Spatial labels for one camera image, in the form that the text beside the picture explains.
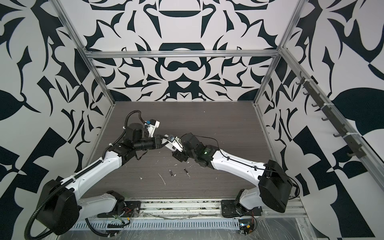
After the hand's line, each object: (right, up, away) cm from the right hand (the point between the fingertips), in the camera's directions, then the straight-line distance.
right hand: (177, 144), depth 79 cm
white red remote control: (-4, 0, -3) cm, 6 cm away
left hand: (-3, +4, -2) cm, 5 cm away
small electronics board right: (+34, -37, -8) cm, 50 cm away
